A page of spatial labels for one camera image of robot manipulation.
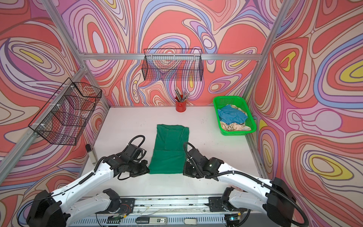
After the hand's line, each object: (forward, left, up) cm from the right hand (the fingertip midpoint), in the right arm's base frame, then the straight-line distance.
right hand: (185, 175), depth 77 cm
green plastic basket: (+59, -46, -1) cm, 75 cm away
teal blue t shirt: (+44, -35, -1) cm, 57 cm away
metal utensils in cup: (+59, -2, +5) cm, 60 cm away
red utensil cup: (+56, +2, -2) cm, 56 cm away
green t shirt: (+16, +9, -5) cm, 19 cm away
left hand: (+4, +18, 0) cm, 19 cm away
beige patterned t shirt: (+34, -39, -3) cm, 52 cm away
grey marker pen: (+17, +60, -2) cm, 62 cm away
